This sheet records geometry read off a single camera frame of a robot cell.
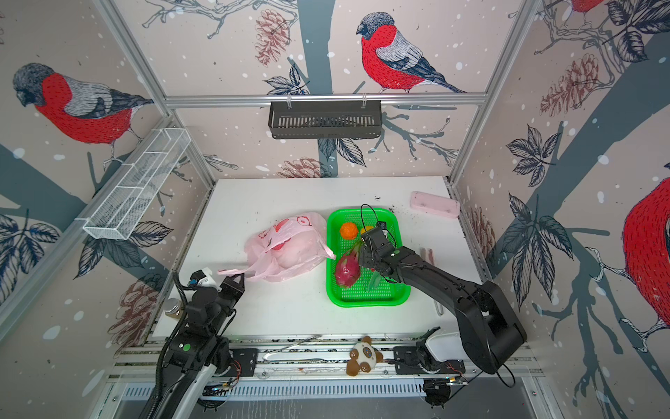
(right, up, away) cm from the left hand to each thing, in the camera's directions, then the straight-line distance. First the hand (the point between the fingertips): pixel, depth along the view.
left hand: (243, 272), depth 79 cm
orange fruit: (+33, +11, +19) cm, 40 cm away
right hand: (+41, +3, +10) cm, 42 cm away
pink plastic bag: (+10, +4, +19) cm, 22 cm away
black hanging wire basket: (+23, +56, +28) cm, 67 cm away
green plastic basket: (+41, -6, +5) cm, 41 cm away
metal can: (-19, -9, -5) cm, 21 cm away
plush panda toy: (+37, -23, -6) cm, 44 cm away
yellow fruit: (+40, +11, +19) cm, 46 cm away
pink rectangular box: (+71, +21, +31) cm, 81 cm away
